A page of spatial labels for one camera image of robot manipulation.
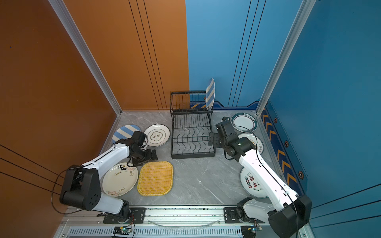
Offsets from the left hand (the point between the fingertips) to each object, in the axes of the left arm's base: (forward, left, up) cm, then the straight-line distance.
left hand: (152, 158), depth 89 cm
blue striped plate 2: (+32, -35, +23) cm, 53 cm away
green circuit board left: (-35, +9, -5) cm, 37 cm away
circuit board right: (-35, -52, -6) cm, 63 cm away
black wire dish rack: (+29, -22, -2) cm, 37 cm away
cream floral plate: (-12, +17, -2) cm, 21 cm away
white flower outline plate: (+21, +1, -4) cm, 21 cm away
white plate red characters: (-14, -57, -4) cm, 59 cm away
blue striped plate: (+24, +27, -5) cm, 36 cm away
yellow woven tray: (-11, -3, -4) cm, 12 cm away
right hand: (+4, -38, +17) cm, 42 cm away
